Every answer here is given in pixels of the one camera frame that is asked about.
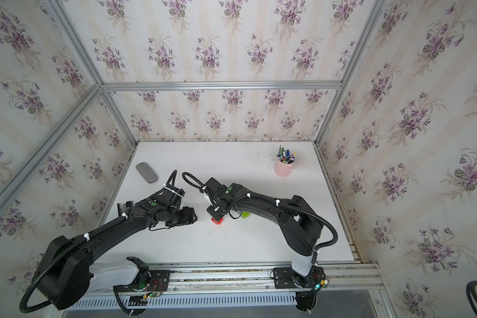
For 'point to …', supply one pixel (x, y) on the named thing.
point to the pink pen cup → (283, 169)
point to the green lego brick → (245, 214)
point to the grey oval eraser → (147, 172)
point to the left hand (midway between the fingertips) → (192, 219)
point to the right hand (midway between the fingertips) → (219, 210)
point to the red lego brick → (217, 222)
